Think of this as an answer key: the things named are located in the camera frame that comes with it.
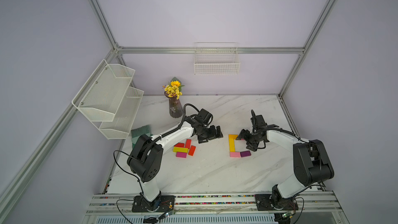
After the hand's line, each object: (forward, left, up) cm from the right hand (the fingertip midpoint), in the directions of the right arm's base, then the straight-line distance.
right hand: (241, 143), depth 92 cm
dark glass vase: (+22, +41, +10) cm, 48 cm away
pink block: (-6, +4, -3) cm, 8 cm away
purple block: (-5, -2, -2) cm, 6 cm away
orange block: (+7, +3, -4) cm, 8 cm away
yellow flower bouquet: (+24, +41, +22) cm, 52 cm away
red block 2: (+2, +33, -1) cm, 33 cm away
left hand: (-1, +16, +8) cm, 18 cm away
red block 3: (-3, +30, -2) cm, 30 cm away
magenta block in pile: (-5, +36, -2) cm, 37 cm away
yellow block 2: (-2, +36, -2) cm, 36 cm away
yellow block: (0, +5, -2) cm, 6 cm away
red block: (0, +38, +1) cm, 38 cm away
